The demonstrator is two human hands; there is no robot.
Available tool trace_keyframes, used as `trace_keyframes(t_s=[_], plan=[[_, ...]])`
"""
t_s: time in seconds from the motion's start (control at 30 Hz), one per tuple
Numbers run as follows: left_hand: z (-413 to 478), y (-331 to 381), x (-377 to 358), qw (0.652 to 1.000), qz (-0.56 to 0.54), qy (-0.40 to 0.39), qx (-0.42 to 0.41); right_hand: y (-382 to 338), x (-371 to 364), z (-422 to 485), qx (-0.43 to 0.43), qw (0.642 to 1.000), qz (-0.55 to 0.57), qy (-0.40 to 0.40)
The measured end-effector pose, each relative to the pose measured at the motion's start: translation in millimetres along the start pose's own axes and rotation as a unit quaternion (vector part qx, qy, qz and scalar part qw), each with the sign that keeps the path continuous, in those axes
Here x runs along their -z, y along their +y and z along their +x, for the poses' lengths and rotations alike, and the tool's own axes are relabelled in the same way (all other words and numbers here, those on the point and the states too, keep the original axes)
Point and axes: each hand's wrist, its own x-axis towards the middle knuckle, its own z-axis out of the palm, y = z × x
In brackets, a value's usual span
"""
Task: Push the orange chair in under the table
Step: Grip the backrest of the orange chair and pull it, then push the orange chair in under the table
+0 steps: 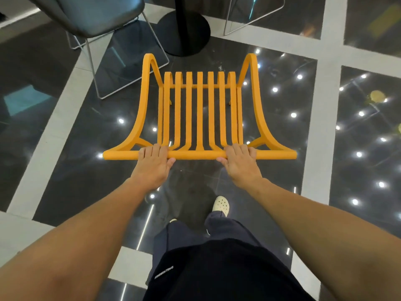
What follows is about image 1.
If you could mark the person's right little finger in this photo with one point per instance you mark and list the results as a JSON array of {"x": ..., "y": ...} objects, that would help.
[{"x": 252, "y": 152}]

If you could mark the person's left thumb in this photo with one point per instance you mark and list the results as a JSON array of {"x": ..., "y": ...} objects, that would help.
[{"x": 171, "y": 162}]

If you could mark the person's left hand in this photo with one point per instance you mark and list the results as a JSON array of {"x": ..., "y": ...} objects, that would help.
[{"x": 152, "y": 170}]

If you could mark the person's left forearm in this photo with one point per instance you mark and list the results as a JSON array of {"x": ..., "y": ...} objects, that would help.
[{"x": 75, "y": 244}]

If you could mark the person's right hand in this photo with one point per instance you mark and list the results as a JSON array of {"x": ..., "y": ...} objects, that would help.
[{"x": 241, "y": 170}]

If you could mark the dark grey padded chair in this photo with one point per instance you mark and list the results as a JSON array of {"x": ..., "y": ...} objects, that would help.
[{"x": 90, "y": 21}]

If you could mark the orange slatted chair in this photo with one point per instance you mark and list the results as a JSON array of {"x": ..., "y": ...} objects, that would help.
[{"x": 197, "y": 122}]

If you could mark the person's right middle finger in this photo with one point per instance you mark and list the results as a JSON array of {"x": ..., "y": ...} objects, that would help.
[{"x": 236, "y": 150}]

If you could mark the person's right thumb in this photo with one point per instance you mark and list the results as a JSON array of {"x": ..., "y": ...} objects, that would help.
[{"x": 221, "y": 160}]

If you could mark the person's left middle finger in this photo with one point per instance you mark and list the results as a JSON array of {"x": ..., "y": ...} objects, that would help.
[{"x": 155, "y": 150}]

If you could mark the dark navy trousers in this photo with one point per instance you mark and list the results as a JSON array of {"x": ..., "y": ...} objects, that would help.
[{"x": 206, "y": 235}]

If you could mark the black round table base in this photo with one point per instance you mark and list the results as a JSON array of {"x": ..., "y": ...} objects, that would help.
[{"x": 184, "y": 28}]

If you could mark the person's right forearm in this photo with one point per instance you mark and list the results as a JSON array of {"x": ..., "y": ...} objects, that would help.
[{"x": 325, "y": 238}]

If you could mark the person's left little finger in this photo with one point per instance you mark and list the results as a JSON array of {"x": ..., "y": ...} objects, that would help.
[{"x": 141, "y": 152}]

